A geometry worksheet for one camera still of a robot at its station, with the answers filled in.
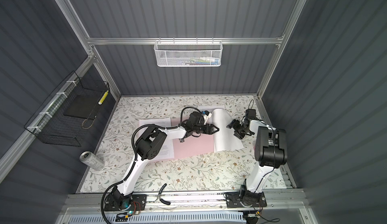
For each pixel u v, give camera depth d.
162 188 0.77
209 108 1.13
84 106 0.77
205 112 0.94
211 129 0.90
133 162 0.61
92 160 0.76
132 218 0.70
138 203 0.73
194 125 0.85
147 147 0.61
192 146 0.92
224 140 0.94
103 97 0.82
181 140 0.96
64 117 0.72
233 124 0.89
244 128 0.83
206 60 0.91
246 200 0.68
